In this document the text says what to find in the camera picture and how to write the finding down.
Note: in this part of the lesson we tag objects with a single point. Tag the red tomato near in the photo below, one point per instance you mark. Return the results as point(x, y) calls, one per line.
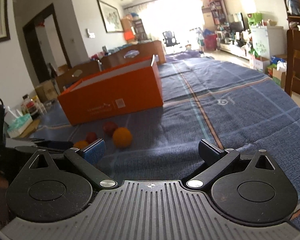
point(91, 137)

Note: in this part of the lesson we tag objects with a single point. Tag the framed painting left wall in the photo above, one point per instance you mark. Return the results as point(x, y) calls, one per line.
point(110, 17)

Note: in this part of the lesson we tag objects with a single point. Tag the wooden chair far left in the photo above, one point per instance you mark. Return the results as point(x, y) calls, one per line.
point(76, 73)

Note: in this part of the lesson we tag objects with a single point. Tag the red storage bin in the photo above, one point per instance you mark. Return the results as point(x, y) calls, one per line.
point(210, 42)

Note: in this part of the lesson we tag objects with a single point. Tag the red tomato far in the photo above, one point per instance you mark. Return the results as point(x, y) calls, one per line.
point(109, 128)

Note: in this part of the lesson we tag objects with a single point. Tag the orange cardboard box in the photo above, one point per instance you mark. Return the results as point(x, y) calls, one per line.
point(124, 89)

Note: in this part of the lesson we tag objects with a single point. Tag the red tomato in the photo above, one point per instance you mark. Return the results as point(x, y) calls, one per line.
point(91, 137)
point(109, 128)

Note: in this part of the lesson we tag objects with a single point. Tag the blue plaid tablecloth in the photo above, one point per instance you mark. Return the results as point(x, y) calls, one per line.
point(228, 105)

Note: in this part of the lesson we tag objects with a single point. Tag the orange tangerine left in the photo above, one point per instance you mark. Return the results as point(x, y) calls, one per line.
point(122, 137)

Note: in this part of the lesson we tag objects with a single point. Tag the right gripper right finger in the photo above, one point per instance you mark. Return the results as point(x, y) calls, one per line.
point(217, 161)

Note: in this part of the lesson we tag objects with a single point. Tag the black office chair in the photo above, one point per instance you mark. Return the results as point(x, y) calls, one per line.
point(169, 39)

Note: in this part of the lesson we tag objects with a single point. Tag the white small fridge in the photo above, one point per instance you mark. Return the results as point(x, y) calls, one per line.
point(268, 41)

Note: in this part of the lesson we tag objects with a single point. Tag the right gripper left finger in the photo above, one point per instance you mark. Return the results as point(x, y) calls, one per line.
point(86, 159)

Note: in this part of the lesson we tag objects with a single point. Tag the wooden chair right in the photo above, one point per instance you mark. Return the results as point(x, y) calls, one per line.
point(293, 62)

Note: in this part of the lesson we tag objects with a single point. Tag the wooden chair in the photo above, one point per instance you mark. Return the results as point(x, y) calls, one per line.
point(293, 62)
point(76, 73)
point(135, 52)

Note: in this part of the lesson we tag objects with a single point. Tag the wooden chair far centre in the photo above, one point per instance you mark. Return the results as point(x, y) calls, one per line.
point(135, 52)

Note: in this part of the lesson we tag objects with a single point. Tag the small tangerine centre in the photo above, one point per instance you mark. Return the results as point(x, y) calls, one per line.
point(81, 144)

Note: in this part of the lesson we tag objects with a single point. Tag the dark bottle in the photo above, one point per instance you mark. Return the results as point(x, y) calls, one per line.
point(30, 106)

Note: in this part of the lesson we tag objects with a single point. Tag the tissue box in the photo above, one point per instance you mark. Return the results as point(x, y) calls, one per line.
point(16, 122)

